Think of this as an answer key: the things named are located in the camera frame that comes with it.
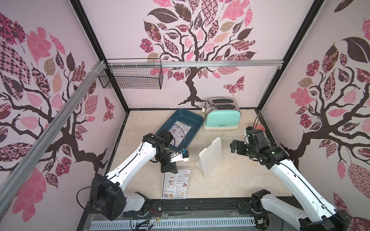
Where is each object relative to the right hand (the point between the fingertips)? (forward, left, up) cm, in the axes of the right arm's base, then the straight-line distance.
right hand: (238, 144), depth 77 cm
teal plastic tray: (+32, +23, -16) cm, 43 cm away
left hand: (-13, +36, -5) cm, 38 cm away
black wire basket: (+47, +63, +17) cm, 81 cm away
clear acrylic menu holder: (-7, +16, -2) cm, 17 cm away
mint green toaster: (+25, +4, -2) cm, 26 cm away
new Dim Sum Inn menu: (+24, +34, -18) cm, 46 cm away
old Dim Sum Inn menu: (-17, +35, -14) cm, 41 cm away
